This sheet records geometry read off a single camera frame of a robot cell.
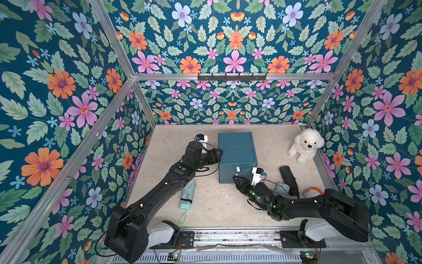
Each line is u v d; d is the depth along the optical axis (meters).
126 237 0.40
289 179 0.91
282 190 0.78
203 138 0.73
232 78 0.92
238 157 0.77
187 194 0.84
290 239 0.73
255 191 0.63
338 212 0.43
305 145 0.90
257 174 0.75
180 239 0.73
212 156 0.70
